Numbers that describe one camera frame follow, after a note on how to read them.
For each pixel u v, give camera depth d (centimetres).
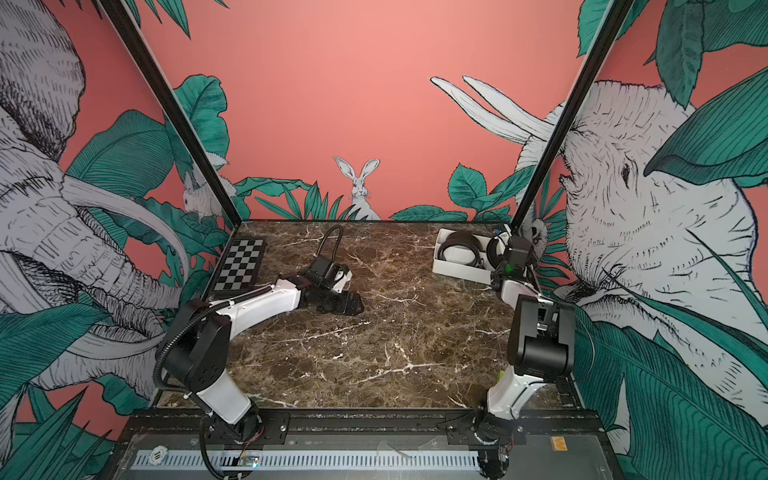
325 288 79
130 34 72
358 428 75
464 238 108
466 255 106
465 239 108
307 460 70
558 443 72
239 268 101
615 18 70
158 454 70
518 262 73
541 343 49
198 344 45
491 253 99
